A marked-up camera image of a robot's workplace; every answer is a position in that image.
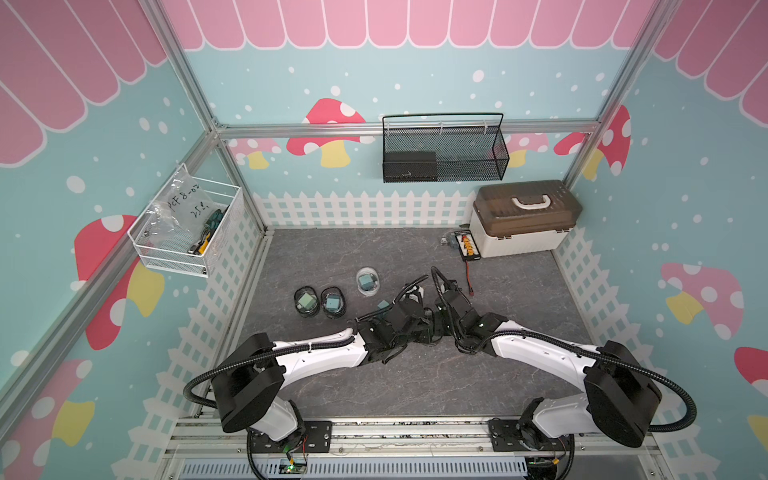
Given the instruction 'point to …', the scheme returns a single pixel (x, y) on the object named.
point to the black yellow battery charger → (467, 245)
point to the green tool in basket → (212, 221)
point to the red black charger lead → (469, 284)
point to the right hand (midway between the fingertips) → (435, 317)
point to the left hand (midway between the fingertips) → (434, 327)
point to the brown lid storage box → (521, 217)
